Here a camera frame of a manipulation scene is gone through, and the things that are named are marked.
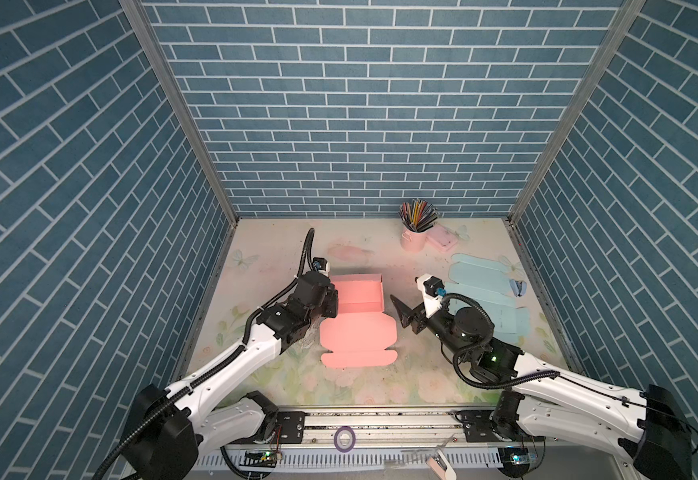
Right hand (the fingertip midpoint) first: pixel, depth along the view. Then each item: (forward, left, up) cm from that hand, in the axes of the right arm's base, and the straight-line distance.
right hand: (403, 285), depth 71 cm
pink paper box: (-5, +10, -18) cm, 21 cm away
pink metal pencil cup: (+31, -5, -18) cm, 36 cm away
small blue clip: (+18, -41, -25) cm, 51 cm away
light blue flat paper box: (+21, -32, -27) cm, 47 cm away
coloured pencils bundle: (+38, -7, -13) cm, 41 cm away
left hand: (+3, +18, -10) cm, 21 cm away
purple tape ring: (-29, +10, -25) cm, 40 cm away
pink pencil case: (+38, -17, -23) cm, 47 cm away
